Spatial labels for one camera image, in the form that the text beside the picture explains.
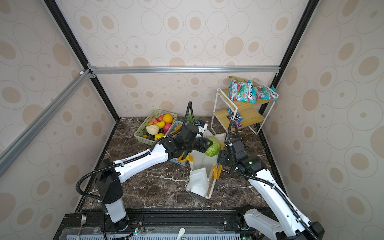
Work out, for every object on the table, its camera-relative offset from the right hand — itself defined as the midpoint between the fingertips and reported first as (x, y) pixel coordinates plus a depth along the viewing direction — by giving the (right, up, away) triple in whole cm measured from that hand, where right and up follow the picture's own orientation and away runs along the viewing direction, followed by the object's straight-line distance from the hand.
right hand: (223, 156), depth 76 cm
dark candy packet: (+13, +21, +21) cm, 33 cm away
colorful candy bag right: (+24, +34, +7) cm, 42 cm away
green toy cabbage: (-5, +4, -2) cm, 7 cm away
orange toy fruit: (-35, +22, +33) cm, 53 cm away
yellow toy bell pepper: (-39, +9, +23) cm, 46 cm away
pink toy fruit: (-35, +16, +30) cm, 49 cm away
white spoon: (-21, -36, -6) cm, 42 cm away
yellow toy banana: (-39, +18, +29) cm, 52 cm away
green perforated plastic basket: (-54, +12, +28) cm, 62 cm away
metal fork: (-70, -32, -2) cm, 77 cm away
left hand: (-5, +8, -3) cm, 9 cm away
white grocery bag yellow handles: (-10, -5, -6) cm, 13 cm away
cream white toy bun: (-43, +14, +23) cm, 51 cm away
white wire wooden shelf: (+24, +24, +24) cm, 41 cm away
